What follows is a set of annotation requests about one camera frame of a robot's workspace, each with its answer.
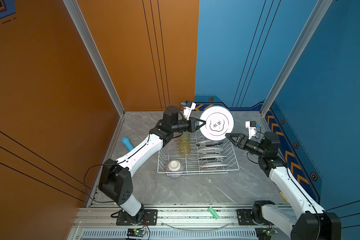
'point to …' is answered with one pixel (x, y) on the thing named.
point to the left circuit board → (132, 232)
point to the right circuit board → (264, 233)
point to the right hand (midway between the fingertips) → (227, 137)
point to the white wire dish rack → (190, 153)
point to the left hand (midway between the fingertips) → (206, 122)
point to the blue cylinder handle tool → (126, 142)
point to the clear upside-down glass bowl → (174, 169)
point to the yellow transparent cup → (184, 143)
